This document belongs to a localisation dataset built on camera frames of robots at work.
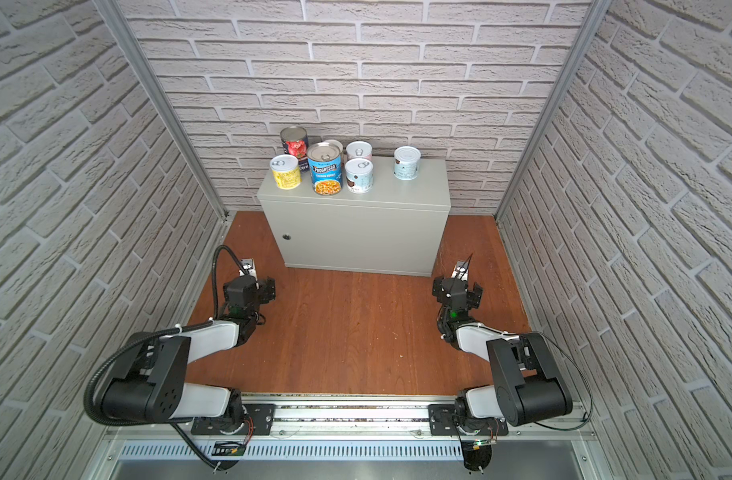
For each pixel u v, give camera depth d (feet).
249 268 2.59
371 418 2.49
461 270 2.57
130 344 1.52
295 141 2.49
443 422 2.42
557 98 2.75
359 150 2.66
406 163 2.59
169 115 2.90
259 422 2.39
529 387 1.42
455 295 2.25
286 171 2.44
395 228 2.75
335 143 2.58
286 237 2.96
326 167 2.32
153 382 1.41
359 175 2.44
